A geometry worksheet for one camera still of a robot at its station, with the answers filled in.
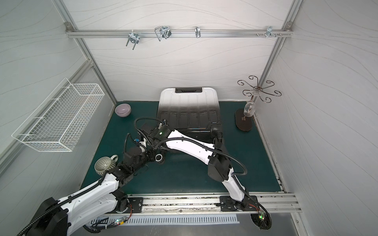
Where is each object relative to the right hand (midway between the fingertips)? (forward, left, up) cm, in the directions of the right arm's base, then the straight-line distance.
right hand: (154, 140), depth 80 cm
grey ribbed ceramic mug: (-9, +32, -14) cm, 36 cm away
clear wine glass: (+25, -56, +1) cm, 61 cm away
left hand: (-2, -1, -5) cm, 5 cm away
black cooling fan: (-32, -57, -19) cm, 68 cm away
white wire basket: (-2, +43, +16) cm, 46 cm away
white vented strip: (-34, -9, -16) cm, 39 cm away
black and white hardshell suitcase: (+15, -19, +6) cm, 25 cm away
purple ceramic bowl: (+32, +35, -12) cm, 49 cm away
